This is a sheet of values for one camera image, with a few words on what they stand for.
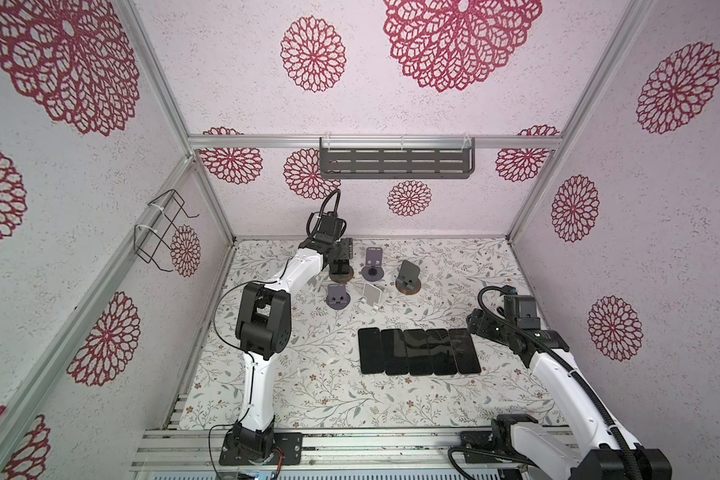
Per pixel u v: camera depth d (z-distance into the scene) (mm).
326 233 779
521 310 626
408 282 1015
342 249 904
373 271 1095
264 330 556
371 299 975
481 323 733
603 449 402
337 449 759
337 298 975
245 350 574
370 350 903
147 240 731
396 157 952
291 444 747
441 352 900
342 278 1097
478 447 728
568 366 503
